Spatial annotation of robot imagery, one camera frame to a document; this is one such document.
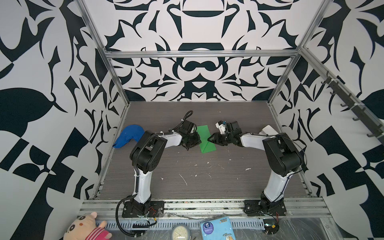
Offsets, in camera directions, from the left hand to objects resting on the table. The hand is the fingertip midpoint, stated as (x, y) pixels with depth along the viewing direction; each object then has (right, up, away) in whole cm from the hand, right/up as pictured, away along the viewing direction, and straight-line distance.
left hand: (203, 138), depth 96 cm
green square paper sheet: (+2, -4, 0) cm, 5 cm away
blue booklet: (+5, -34, -31) cm, 47 cm away
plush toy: (-51, -33, -33) cm, 69 cm away
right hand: (+4, 0, -2) cm, 5 cm away
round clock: (-12, -35, -32) cm, 49 cm away
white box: (+42, +5, 0) cm, 42 cm away
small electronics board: (+30, -38, -25) cm, 54 cm away
